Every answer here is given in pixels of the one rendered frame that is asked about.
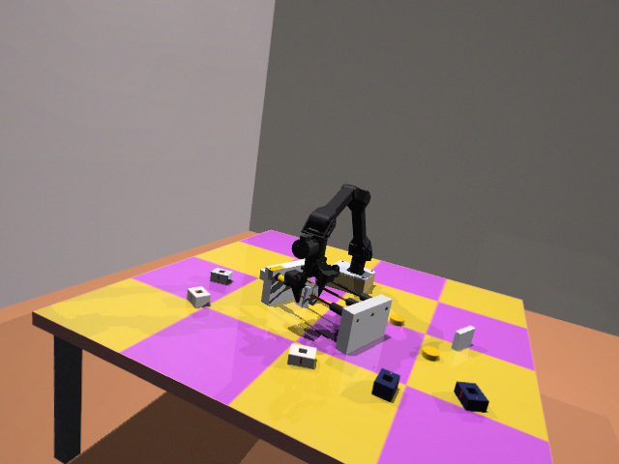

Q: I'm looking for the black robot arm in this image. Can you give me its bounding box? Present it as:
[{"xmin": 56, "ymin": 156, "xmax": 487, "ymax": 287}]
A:
[{"xmin": 292, "ymin": 184, "xmax": 372, "ymax": 283}]

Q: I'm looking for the yellow short cylinder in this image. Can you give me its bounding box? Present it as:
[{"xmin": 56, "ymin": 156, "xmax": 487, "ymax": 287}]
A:
[
  {"xmin": 422, "ymin": 346, "xmax": 440, "ymax": 362},
  {"xmin": 389, "ymin": 314, "xmax": 405, "ymax": 326}
]

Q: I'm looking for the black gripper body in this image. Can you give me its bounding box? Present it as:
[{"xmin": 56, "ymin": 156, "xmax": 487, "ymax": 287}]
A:
[{"xmin": 284, "ymin": 254, "xmax": 327, "ymax": 286}]

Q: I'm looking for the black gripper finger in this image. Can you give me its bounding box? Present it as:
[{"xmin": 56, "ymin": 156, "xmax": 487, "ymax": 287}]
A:
[
  {"xmin": 287, "ymin": 281, "xmax": 306, "ymax": 303},
  {"xmin": 315, "ymin": 277, "xmax": 328, "ymax": 297}
]

